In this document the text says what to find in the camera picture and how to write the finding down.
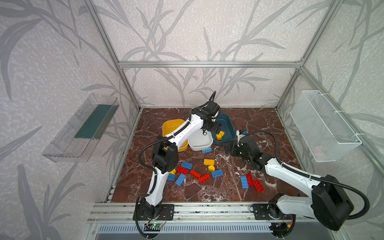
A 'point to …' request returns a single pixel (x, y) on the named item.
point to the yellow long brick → (209, 162)
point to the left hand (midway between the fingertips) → (216, 124)
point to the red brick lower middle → (204, 178)
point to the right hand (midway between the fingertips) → (229, 141)
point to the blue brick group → (244, 182)
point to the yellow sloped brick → (222, 133)
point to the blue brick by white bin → (207, 150)
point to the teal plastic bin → (227, 127)
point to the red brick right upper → (250, 180)
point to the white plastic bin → (198, 141)
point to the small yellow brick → (211, 168)
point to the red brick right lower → (258, 185)
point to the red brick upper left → (182, 170)
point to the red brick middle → (195, 174)
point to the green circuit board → (152, 227)
